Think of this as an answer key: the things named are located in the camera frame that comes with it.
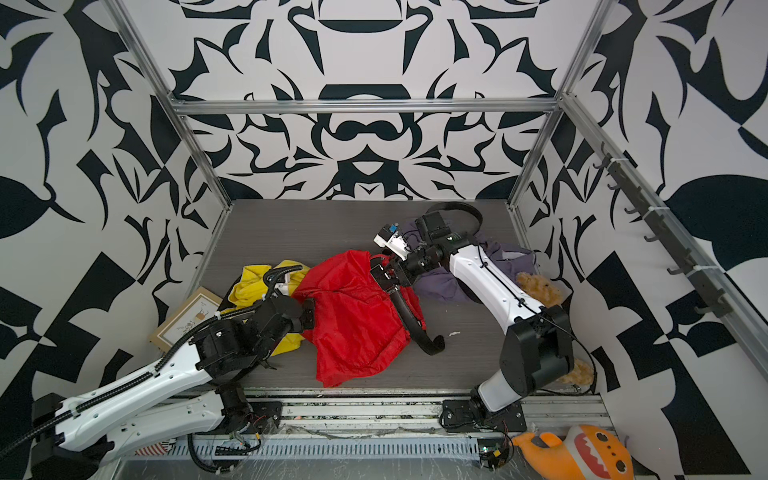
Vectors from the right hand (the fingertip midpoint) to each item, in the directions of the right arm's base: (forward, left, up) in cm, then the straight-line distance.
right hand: (380, 272), depth 78 cm
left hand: (-6, +21, -1) cm, 21 cm away
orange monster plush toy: (-37, -43, -13) cm, 58 cm away
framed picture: (-1, +56, -18) cm, 59 cm away
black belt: (-15, -13, -10) cm, 22 cm away
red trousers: (-10, +6, -8) cm, 14 cm away
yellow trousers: (+4, +37, -10) cm, 38 cm away
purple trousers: (+6, -18, -16) cm, 24 cm away
